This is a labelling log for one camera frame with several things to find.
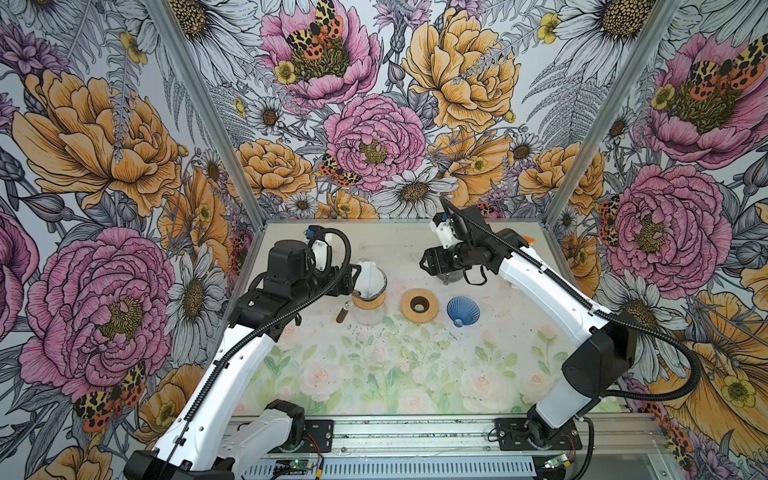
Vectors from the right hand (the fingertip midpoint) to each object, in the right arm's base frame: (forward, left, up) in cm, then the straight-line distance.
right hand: (435, 270), depth 81 cm
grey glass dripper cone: (-3, +14, -4) cm, 15 cm away
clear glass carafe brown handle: (0, +20, -24) cm, 32 cm away
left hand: (-6, +23, +6) cm, 24 cm away
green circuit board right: (-40, -26, -23) cm, 53 cm away
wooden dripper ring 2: (+1, +3, -21) cm, 21 cm away
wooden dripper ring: (-4, +18, -10) cm, 21 cm away
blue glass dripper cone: (-5, -8, -13) cm, 17 cm away
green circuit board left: (-39, +36, -22) cm, 57 cm away
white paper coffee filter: (+2, +18, -7) cm, 19 cm away
